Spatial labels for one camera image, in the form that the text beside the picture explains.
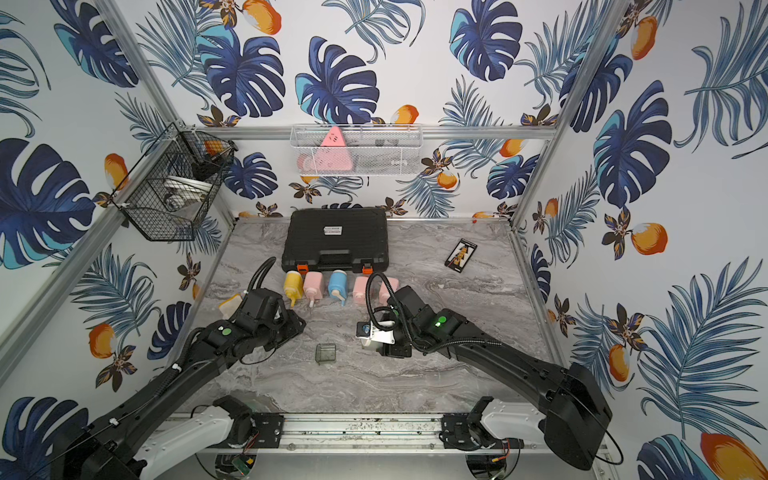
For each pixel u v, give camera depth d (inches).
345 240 42.2
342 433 30.0
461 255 43.1
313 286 36.6
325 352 34.5
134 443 16.7
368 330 25.6
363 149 36.4
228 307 38.2
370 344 28.6
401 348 27.0
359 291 36.3
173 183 30.7
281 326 26.8
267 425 30.0
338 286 37.1
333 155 35.7
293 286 37.3
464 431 29.3
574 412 15.5
